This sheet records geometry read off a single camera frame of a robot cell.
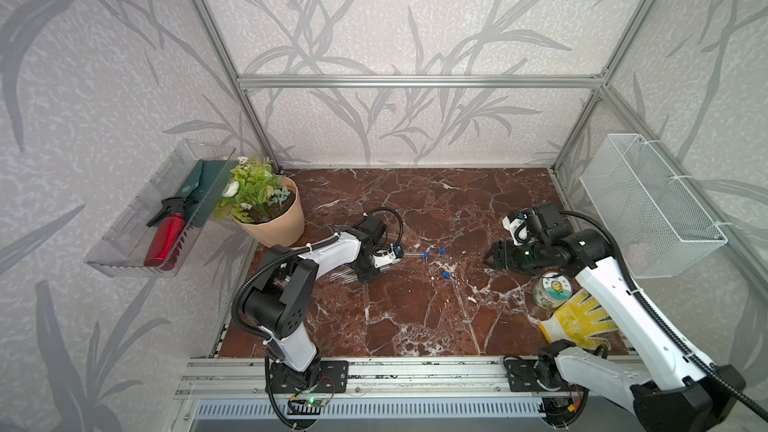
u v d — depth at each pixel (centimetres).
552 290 80
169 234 60
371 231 76
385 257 83
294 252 50
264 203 87
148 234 63
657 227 61
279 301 46
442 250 96
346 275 91
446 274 91
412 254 96
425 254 96
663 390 40
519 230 66
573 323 82
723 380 37
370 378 75
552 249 53
